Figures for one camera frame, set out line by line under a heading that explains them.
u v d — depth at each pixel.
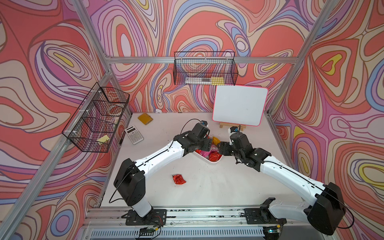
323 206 0.38
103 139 0.72
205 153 0.90
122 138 1.10
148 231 0.70
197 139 0.61
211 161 0.86
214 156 0.88
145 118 1.16
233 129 0.72
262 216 0.67
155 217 0.73
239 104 1.02
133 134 1.05
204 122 0.73
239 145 0.60
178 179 0.84
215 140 0.92
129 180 0.43
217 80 0.82
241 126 1.05
